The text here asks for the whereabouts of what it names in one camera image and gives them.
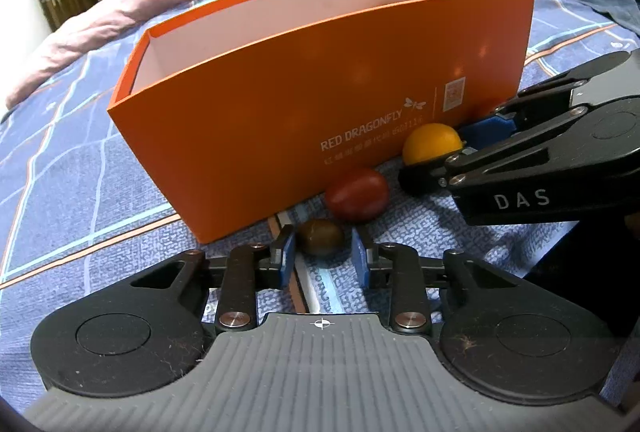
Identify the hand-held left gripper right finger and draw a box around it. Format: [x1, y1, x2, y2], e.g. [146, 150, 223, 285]
[351, 227, 526, 333]

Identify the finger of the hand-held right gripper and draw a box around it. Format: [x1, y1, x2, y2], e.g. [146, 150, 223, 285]
[459, 51, 633, 149]
[398, 108, 591, 197]

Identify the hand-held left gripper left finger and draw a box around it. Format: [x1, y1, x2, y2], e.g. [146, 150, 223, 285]
[131, 225, 297, 333]

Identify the yellow-orange tomato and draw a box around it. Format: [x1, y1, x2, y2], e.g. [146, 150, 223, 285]
[402, 123, 464, 167]

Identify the dark brown tomato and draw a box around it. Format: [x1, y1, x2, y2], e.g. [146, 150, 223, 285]
[298, 219, 345, 257]

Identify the red tomato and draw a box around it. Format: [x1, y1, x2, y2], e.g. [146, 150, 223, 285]
[326, 168, 390, 221]

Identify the orange cardboard box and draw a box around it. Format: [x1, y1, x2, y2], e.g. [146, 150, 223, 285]
[107, 0, 536, 244]

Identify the blue plaid bedsheet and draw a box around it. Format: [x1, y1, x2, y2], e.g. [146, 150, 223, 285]
[0, 0, 640, 393]

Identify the pink quilt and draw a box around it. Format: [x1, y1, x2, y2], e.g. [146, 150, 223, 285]
[5, 0, 481, 110]

